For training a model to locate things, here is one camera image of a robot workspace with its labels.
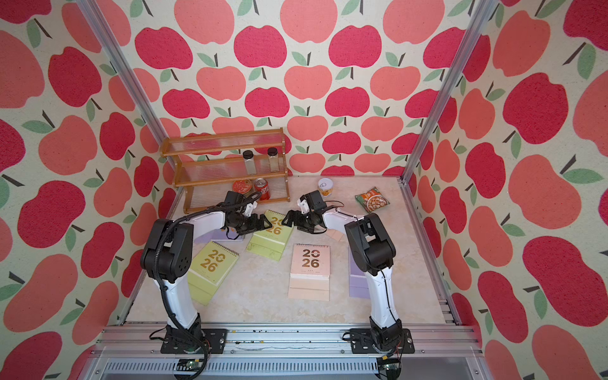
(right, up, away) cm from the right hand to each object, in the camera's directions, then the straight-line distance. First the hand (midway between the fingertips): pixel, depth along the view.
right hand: (290, 228), depth 99 cm
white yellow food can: (+16, +19, +12) cm, 28 cm away
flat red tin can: (-24, +18, +12) cm, 32 cm away
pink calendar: (+20, -3, -1) cm, 20 cm away
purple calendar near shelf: (-25, -1, -16) cm, 30 cm away
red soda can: (-13, +18, +5) cm, 23 cm away
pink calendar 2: (+8, -15, -12) cm, 21 cm away
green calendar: (-8, -6, -2) cm, 10 cm away
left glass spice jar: (-17, +30, -3) cm, 35 cm away
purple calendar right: (+26, -19, -13) cm, 35 cm away
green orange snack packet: (+38, +12, +9) cm, 41 cm away
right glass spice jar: (-7, +30, -1) cm, 31 cm away
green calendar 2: (-30, -14, -11) cm, 35 cm away
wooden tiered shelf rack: (-42, +29, +18) cm, 54 cm away
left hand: (-10, -1, -1) cm, 11 cm away
